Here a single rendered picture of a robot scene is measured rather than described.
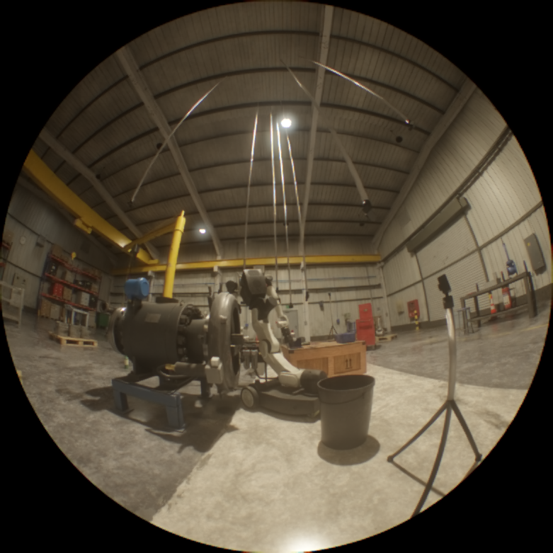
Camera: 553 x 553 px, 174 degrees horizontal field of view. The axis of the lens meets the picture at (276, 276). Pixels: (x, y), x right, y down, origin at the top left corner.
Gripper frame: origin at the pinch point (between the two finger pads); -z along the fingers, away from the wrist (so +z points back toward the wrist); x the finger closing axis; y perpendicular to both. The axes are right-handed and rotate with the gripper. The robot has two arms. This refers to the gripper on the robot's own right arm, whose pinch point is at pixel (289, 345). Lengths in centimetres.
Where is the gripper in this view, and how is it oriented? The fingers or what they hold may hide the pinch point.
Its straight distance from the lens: 187.0
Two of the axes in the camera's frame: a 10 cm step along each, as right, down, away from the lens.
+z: -3.0, -8.4, 4.4
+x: -3.9, 5.3, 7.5
